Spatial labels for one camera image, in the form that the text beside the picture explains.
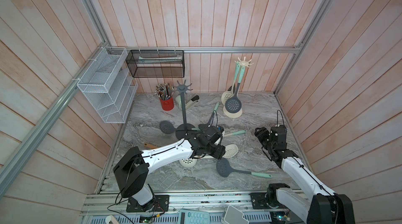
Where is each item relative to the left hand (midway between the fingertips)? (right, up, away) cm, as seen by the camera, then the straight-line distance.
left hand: (218, 153), depth 79 cm
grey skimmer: (-7, +11, +24) cm, 27 cm away
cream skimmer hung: (+9, +32, +21) cm, 40 cm away
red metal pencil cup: (-32, +26, +25) cm, 48 cm away
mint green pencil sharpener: (-25, +28, +29) cm, 47 cm away
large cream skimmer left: (-16, -6, +4) cm, 18 cm away
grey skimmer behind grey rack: (-31, +11, +19) cm, 38 cm away
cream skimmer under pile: (+13, +7, +19) cm, 25 cm away
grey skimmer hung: (+11, +25, +16) cm, 32 cm away
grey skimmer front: (+4, -10, +4) cm, 12 cm away
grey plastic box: (+4, -21, -17) cm, 27 cm away
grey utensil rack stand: (-19, +9, +17) cm, 28 cm away
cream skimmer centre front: (+8, -1, +11) cm, 13 cm away
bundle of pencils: (-32, +34, +19) cm, 51 cm away
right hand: (+24, +11, +8) cm, 27 cm away
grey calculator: (-15, -25, -11) cm, 31 cm away
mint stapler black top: (-15, +27, +31) cm, 44 cm away
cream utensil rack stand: (+8, +20, +19) cm, 28 cm away
